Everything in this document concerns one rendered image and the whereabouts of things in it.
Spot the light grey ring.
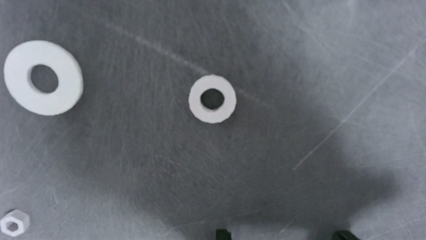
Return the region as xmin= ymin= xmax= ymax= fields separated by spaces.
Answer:
xmin=189 ymin=75 xmax=236 ymax=123

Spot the white flat washer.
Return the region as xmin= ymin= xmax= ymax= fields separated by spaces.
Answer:
xmin=5 ymin=41 xmax=83 ymax=115

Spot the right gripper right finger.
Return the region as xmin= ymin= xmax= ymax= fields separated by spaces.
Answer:
xmin=332 ymin=230 xmax=360 ymax=240

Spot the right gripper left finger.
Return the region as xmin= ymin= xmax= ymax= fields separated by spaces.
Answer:
xmin=216 ymin=229 xmax=232 ymax=240

